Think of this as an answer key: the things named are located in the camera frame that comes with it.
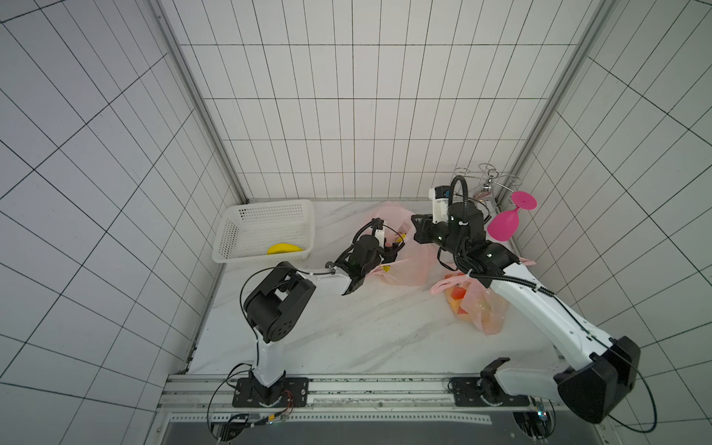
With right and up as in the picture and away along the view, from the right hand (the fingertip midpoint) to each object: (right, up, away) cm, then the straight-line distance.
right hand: (414, 211), depth 75 cm
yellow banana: (-43, -13, +25) cm, 51 cm away
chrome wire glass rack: (+26, +11, +8) cm, 29 cm away
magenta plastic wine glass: (+34, -4, +15) cm, 37 cm away
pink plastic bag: (+21, -27, +2) cm, 34 cm away
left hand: (-4, -11, +15) cm, 19 cm away
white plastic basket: (-61, -7, +33) cm, 70 cm away
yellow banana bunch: (+15, -29, +11) cm, 34 cm away
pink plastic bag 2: (+2, -15, +6) cm, 16 cm away
